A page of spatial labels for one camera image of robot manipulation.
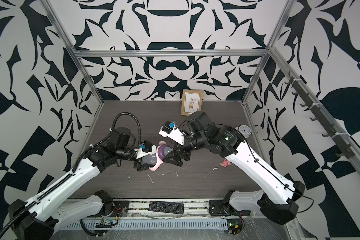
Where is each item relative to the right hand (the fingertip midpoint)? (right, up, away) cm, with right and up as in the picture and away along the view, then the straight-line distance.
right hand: (166, 146), depth 59 cm
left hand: (-6, -5, +11) cm, 13 cm away
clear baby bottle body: (-8, -7, +8) cm, 14 cm away
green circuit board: (+31, -40, +12) cm, 51 cm away
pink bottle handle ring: (-3, -6, -1) cm, 7 cm away
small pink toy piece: (+31, -15, +28) cm, 44 cm away
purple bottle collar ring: (-1, -2, -1) cm, 2 cm away
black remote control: (-2, -32, +15) cm, 36 cm away
